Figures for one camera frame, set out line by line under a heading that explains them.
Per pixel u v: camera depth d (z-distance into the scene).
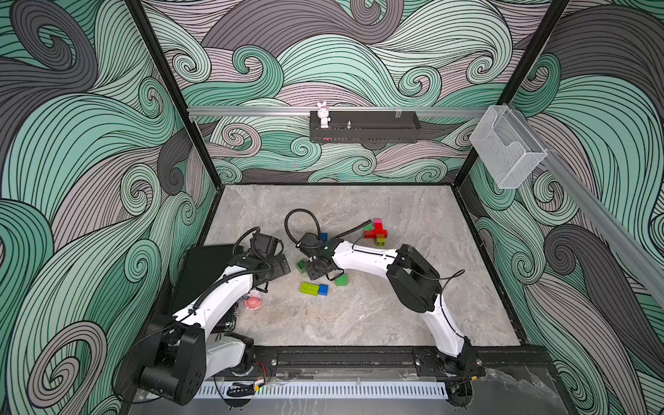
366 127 0.94
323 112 0.88
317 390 0.70
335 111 0.95
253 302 0.83
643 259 0.51
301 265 0.89
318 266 0.70
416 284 0.53
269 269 0.62
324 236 1.01
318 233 0.87
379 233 0.99
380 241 0.99
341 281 0.89
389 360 0.74
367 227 1.03
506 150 0.83
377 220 1.07
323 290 0.86
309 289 0.86
